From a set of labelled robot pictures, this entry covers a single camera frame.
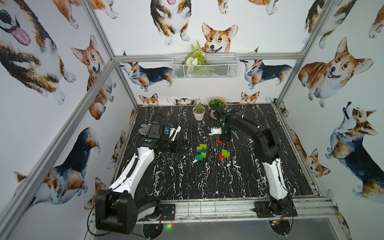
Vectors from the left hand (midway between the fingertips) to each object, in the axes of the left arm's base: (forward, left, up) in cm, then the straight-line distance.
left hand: (185, 143), depth 80 cm
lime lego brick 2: (0, -10, -15) cm, 18 cm away
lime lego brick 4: (-1, -23, -12) cm, 26 cm away
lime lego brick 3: (+4, -24, -17) cm, 30 cm away
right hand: (+12, -23, -10) cm, 28 cm away
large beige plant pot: (+35, -20, -5) cm, 41 cm away
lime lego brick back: (+4, -7, -14) cm, 16 cm away
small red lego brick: (+8, -20, -12) cm, 25 cm away
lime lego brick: (+6, -10, -15) cm, 19 cm away
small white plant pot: (+31, -8, -9) cm, 33 cm away
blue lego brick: (+3, -8, -14) cm, 17 cm away
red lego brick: (-1, -20, -15) cm, 26 cm away
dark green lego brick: (-1, -7, -15) cm, 17 cm away
